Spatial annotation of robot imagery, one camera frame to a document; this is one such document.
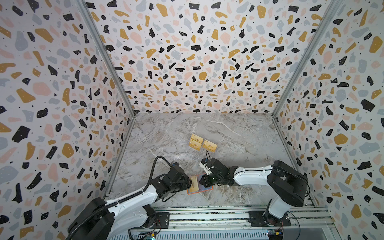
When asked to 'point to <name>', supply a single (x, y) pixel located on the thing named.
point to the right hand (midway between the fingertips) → (199, 181)
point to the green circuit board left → (150, 237)
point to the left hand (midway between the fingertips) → (192, 181)
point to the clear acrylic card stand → (202, 146)
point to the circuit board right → (275, 234)
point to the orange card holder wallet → (201, 186)
